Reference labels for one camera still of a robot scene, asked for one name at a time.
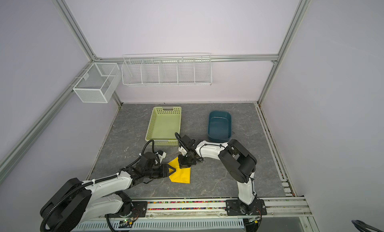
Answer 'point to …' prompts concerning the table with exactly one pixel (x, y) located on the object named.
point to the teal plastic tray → (219, 126)
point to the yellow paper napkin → (180, 175)
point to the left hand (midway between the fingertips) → (173, 173)
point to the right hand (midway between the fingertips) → (180, 168)
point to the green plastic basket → (165, 122)
